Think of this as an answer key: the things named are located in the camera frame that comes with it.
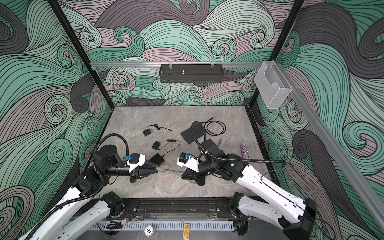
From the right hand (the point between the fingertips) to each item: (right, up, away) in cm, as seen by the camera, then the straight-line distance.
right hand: (184, 175), depth 64 cm
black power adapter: (-27, +16, +37) cm, 48 cm away
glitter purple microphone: (+38, +4, +29) cm, 47 cm away
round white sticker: (-15, -23, -1) cm, 28 cm away
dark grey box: (+1, +14, +40) cm, 42 cm away
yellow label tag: (+1, -26, +3) cm, 26 cm away
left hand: (-11, +5, -3) cm, 13 cm away
